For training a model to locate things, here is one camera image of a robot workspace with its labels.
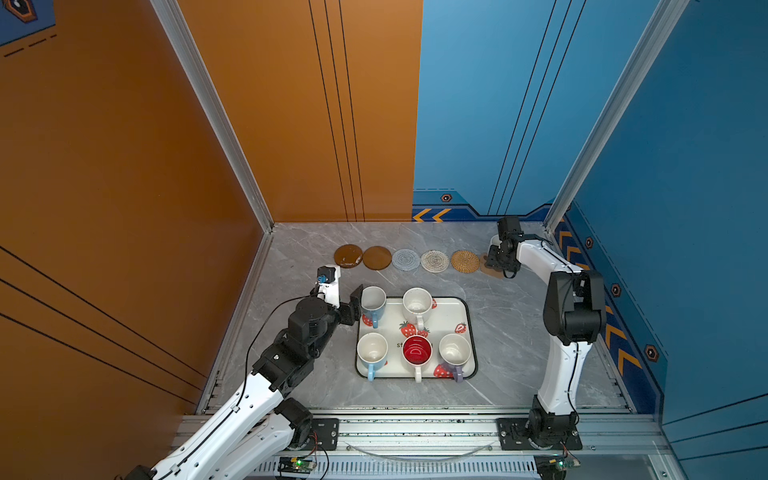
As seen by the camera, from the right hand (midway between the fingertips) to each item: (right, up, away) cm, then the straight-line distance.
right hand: (495, 260), depth 102 cm
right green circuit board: (+3, -48, -31) cm, 58 cm away
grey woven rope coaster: (-31, 0, +6) cm, 32 cm away
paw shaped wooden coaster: (-2, -4, +2) cm, 5 cm away
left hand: (-46, -4, -30) cm, 55 cm away
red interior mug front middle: (-28, -25, -17) cm, 42 cm away
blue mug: (-42, -13, -9) cm, 45 cm away
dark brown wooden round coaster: (-52, +1, +7) cm, 53 cm away
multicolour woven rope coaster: (-20, 0, +6) cm, 21 cm away
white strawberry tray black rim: (-18, -17, -8) cm, 26 cm away
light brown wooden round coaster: (-42, +1, +7) cm, 42 cm away
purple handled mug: (-18, -25, -16) cm, 35 cm away
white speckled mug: (-27, -13, -7) cm, 31 cm away
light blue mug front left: (-41, -25, -18) cm, 51 cm away
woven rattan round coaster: (-9, 0, +6) cm, 11 cm away
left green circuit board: (-59, -48, -31) cm, 82 cm away
